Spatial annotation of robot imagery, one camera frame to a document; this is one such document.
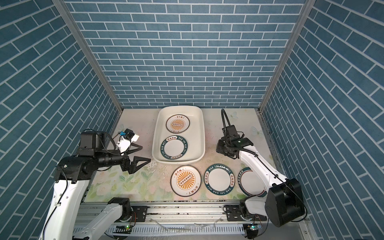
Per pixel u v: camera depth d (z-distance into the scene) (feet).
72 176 1.32
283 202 1.32
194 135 3.51
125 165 1.73
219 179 2.79
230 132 2.13
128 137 1.76
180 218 2.41
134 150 2.06
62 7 2.31
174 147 3.17
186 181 2.76
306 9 2.35
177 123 3.57
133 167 1.75
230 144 2.02
